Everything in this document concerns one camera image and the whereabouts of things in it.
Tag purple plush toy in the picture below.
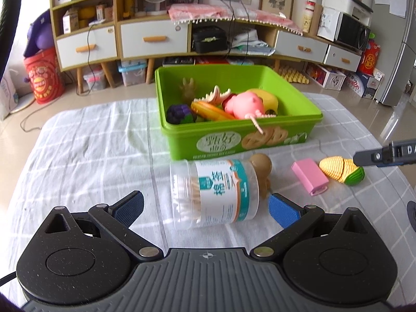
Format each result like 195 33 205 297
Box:
23 9 54 58

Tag toy corn cob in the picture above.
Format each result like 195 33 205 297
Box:
319 156 365 186

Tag tan octopus toy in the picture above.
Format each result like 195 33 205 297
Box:
249 154 272 199

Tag silver refrigerator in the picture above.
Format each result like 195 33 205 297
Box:
371 0 415 106

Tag orange pumpkin toy half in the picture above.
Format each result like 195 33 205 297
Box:
190 101 236 121

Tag white paper bag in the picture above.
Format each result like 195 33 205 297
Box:
0 68 19 121

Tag clear cotton swab jar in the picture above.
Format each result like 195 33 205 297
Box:
170 159 260 230

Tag pink pig toy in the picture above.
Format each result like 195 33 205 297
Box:
222 91 276 134

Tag white printer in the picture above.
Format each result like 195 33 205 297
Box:
322 0 373 27

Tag purple toy grapes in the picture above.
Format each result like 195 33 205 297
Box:
166 104 194 125

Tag black case on shelf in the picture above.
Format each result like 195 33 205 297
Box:
192 25 229 54

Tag red cardboard box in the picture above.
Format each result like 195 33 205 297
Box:
195 56 229 65

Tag wooden TV cabinet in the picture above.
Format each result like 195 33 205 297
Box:
50 0 361 82

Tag green plastic cookie box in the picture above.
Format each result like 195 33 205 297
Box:
155 64 323 160

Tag black microwave oven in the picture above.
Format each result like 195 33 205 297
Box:
317 7 370 51

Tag white starfish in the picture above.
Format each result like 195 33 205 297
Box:
194 85 232 106

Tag yellow egg crate mat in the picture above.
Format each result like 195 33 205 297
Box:
278 65 310 85

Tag pink lace cloth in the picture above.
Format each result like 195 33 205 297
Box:
168 4 303 36

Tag red cartoon bucket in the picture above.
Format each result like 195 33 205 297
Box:
24 47 65 104

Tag pink rectangular box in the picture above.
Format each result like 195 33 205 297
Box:
291 159 329 197

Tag dark hair claw clip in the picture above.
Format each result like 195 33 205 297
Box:
180 78 197 106

